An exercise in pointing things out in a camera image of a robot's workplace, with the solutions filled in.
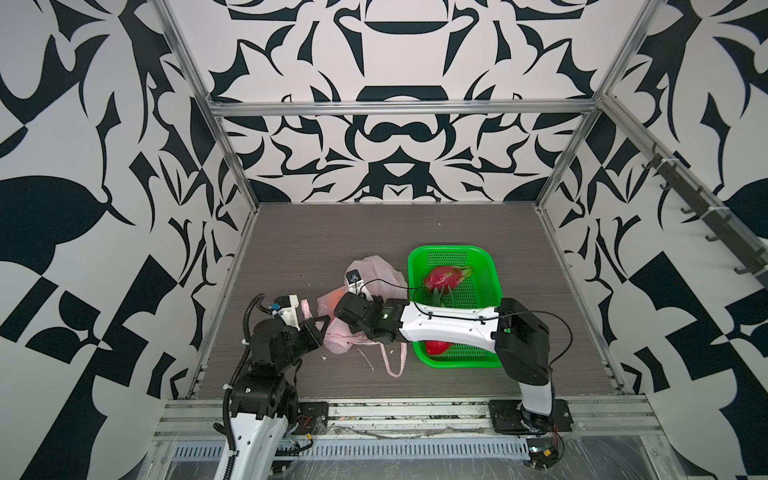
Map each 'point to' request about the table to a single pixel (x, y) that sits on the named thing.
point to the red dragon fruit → (447, 278)
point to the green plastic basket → (482, 288)
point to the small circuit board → (543, 451)
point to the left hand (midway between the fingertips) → (330, 314)
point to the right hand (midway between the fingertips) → (355, 305)
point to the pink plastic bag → (380, 278)
